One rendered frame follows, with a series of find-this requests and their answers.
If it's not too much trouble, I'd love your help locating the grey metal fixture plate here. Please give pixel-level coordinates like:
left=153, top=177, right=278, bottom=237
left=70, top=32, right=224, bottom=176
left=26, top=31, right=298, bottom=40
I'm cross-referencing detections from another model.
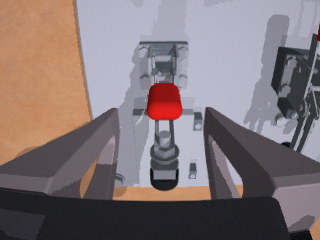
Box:
left=75, top=0, right=320, bottom=187

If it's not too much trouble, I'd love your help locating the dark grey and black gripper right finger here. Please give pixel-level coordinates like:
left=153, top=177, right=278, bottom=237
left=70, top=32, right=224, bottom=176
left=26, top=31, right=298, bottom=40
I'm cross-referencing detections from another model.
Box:
left=203, top=107, right=320, bottom=234

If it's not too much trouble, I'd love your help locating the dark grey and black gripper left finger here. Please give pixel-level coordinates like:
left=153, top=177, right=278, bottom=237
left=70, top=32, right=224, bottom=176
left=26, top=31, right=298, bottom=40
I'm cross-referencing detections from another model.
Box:
left=0, top=108, right=120, bottom=200

